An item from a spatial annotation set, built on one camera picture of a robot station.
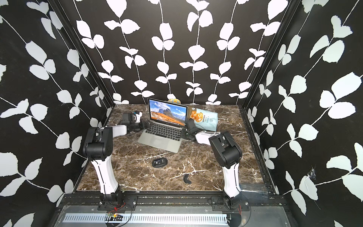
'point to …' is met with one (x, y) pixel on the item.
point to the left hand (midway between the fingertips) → (151, 122)
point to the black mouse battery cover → (185, 178)
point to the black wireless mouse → (159, 162)
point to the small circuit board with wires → (112, 216)
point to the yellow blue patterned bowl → (174, 100)
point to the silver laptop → (167, 120)
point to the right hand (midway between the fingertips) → (180, 131)
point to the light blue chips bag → (208, 119)
